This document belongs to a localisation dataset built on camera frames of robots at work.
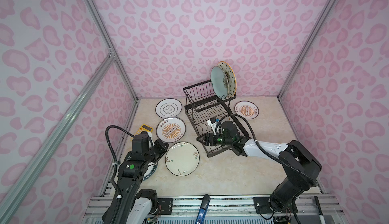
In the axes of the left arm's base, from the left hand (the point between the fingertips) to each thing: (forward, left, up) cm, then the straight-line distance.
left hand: (169, 141), depth 75 cm
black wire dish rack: (+40, -17, -20) cm, 48 cm away
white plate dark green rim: (-7, +12, -18) cm, 23 cm away
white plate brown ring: (+38, +8, -19) cm, 43 cm away
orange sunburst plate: (+18, +4, -19) cm, 26 cm away
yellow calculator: (+20, +22, -18) cm, 35 cm away
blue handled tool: (-28, -15, -14) cm, 35 cm away
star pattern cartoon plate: (+33, -33, +14) cm, 48 cm away
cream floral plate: (-1, -4, -20) cm, 20 cm away
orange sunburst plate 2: (+36, -51, -20) cm, 65 cm away
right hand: (+4, -15, -5) cm, 17 cm away
